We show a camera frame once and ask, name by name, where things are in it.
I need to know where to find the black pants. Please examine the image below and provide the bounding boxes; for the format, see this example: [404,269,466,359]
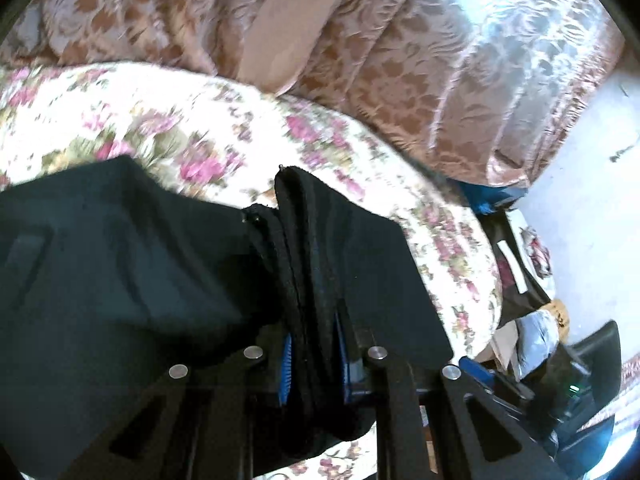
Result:
[1,156,436,479]

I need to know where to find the clutter pile beside bed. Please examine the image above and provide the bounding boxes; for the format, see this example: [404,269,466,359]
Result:
[456,179,574,380]

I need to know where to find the floral bed sheet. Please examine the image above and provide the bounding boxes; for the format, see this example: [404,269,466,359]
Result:
[0,62,504,480]

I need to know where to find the brown patterned curtain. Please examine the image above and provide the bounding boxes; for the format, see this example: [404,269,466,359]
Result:
[1,0,625,186]

